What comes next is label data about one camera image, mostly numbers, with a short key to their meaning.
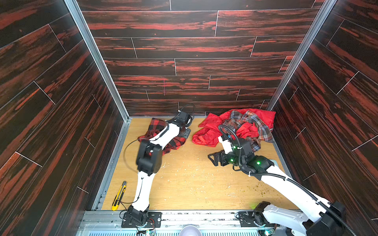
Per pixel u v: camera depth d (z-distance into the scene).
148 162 0.57
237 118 1.03
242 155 0.57
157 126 0.99
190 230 0.69
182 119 0.79
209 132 1.02
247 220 0.73
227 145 0.66
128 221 0.71
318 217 0.39
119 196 0.80
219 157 0.67
